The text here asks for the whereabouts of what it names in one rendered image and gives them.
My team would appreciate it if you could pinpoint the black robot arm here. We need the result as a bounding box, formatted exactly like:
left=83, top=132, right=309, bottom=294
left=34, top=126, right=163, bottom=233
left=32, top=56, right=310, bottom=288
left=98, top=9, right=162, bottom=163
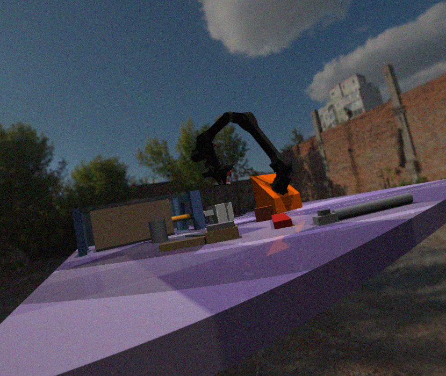
left=191, top=111, right=294, bottom=193

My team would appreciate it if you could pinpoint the red flat bar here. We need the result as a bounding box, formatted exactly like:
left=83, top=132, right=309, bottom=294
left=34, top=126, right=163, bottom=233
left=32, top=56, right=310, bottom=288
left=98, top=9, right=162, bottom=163
left=271, top=213, right=293, bottom=229

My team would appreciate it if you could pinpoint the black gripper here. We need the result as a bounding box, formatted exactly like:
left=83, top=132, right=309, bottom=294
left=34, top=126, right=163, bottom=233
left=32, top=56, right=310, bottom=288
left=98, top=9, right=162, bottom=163
left=206, top=155, right=233, bottom=185

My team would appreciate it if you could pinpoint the dark grey cylinder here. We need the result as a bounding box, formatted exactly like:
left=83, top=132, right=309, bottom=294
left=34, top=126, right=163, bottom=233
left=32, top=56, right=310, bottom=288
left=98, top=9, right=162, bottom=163
left=148, top=219, right=168, bottom=243

